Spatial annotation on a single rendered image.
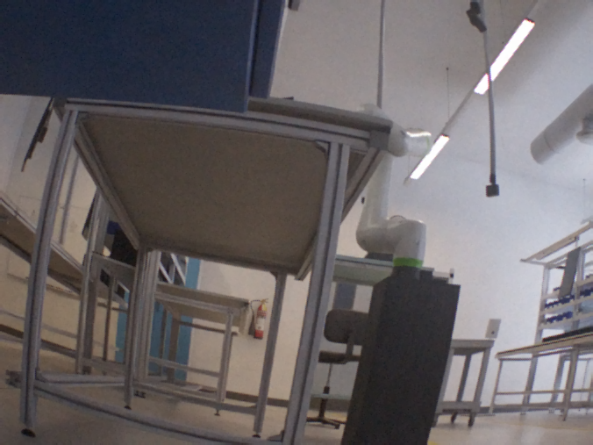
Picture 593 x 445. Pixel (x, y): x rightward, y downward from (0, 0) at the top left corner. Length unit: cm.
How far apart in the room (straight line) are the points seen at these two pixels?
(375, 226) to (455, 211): 676
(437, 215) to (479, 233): 75
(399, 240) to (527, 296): 718
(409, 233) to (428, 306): 31
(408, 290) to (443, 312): 18
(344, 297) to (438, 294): 633
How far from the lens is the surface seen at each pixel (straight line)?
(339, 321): 496
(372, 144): 162
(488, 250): 944
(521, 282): 964
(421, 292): 251
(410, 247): 258
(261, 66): 49
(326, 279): 154
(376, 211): 267
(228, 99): 53
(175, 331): 693
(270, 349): 334
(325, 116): 164
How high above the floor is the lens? 34
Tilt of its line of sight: 15 degrees up
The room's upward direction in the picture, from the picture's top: 9 degrees clockwise
